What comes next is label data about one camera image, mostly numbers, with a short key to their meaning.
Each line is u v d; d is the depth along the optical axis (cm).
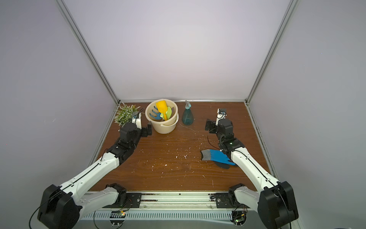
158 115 99
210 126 73
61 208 38
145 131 72
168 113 100
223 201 72
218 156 86
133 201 73
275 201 39
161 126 85
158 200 75
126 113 89
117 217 72
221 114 69
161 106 98
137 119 67
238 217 69
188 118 105
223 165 85
